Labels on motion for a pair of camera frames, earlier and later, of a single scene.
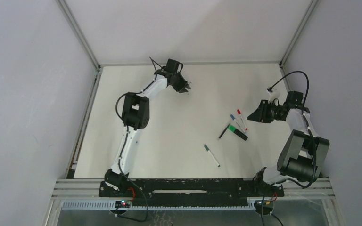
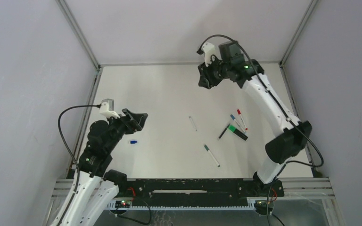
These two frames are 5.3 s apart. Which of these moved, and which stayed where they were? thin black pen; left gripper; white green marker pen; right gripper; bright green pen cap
Moved: right gripper; left gripper
Stayed: thin black pen; white green marker pen; bright green pen cap
